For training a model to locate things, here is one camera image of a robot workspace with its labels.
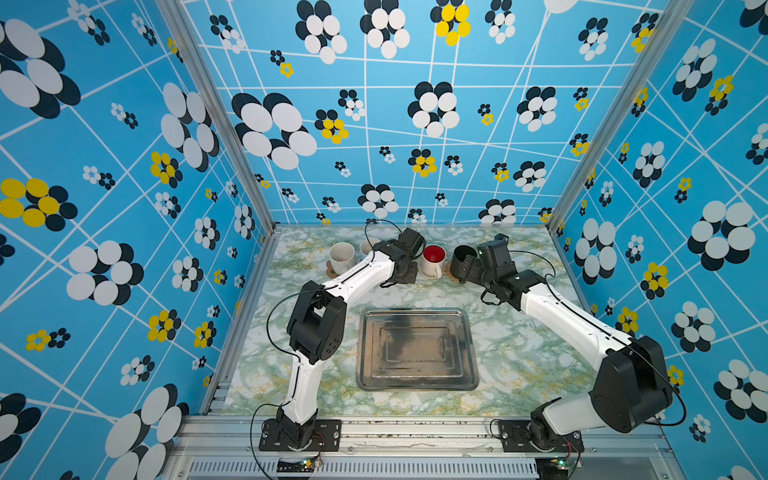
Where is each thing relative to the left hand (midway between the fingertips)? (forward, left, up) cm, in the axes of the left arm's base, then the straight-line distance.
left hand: (406, 274), depth 94 cm
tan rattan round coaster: (+6, -16, -8) cm, 18 cm away
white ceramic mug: (+10, +22, -3) cm, 24 cm away
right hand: (-3, -21, +7) cm, 22 cm away
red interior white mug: (+8, -9, -3) cm, 13 cm away
